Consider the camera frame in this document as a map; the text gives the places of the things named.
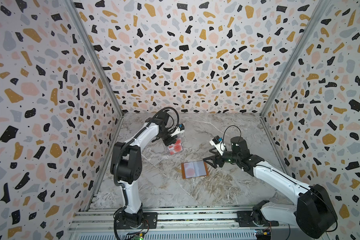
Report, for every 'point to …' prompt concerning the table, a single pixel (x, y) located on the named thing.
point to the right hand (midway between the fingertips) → (208, 152)
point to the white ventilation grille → (177, 236)
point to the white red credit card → (177, 147)
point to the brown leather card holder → (192, 169)
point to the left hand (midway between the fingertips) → (175, 138)
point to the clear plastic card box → (167, 147)
